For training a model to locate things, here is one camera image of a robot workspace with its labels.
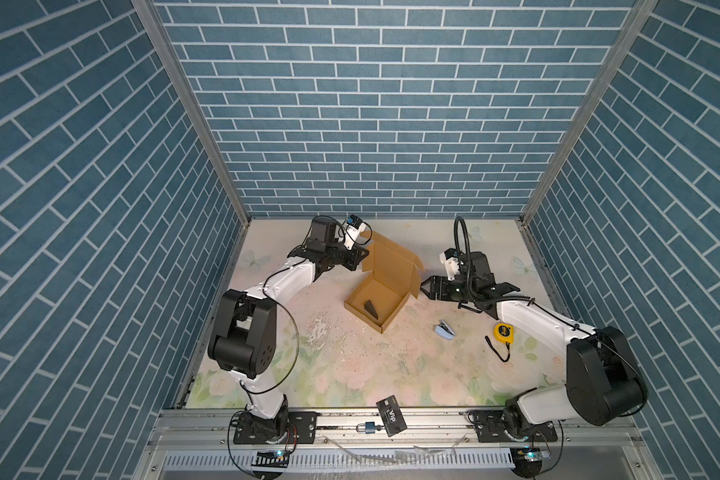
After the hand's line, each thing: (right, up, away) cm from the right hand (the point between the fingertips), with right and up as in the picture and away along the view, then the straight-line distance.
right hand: (425, 283), depth 88 cm
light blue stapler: (+6, -14, +1) cm, 15 cm away
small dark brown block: (-16, -9, +6) cm, 19 cm away
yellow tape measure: (+23, -14, 0) cm, 27 cm away
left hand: (-18, +10, +2) cm, 20 cm away
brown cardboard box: (-9, +3, +1) cm, 9 cm away
